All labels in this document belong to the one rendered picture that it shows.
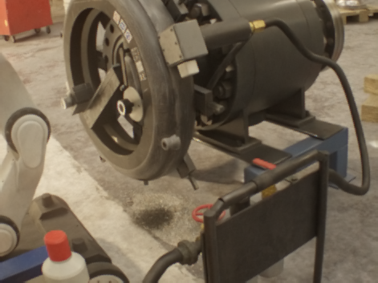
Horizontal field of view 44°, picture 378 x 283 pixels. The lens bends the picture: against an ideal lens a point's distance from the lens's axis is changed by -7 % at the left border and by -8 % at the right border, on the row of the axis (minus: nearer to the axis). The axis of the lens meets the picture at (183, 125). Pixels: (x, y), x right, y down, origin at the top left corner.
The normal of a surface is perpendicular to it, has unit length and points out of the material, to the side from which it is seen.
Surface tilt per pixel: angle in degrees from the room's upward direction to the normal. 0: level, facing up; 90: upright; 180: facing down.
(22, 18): 90
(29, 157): 90
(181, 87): 84
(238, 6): 46
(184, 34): 68
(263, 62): 91
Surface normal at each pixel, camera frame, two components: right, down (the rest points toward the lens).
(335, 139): 0.60, 0.23
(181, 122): 0.59, 0.44
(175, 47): -0.80, 0.29
